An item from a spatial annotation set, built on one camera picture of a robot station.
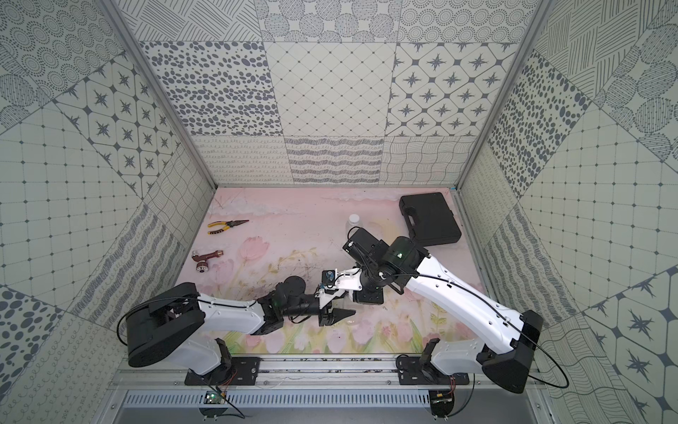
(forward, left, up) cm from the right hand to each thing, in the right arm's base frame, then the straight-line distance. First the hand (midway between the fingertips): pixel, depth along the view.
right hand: (362, 288), depth 69 cm
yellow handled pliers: (+35, +55, -18) cm, 68 cm away
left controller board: (-23, +41, -21) cm, 52 cm away
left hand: (+1, +2, -7) cm, 7 cm away
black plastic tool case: (+36, -28, -16) cm, 49 cm away
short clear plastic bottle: (+26, +3, -5) cm, 27 cm away
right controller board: (-23, -22, -24) cm, 40 cm away
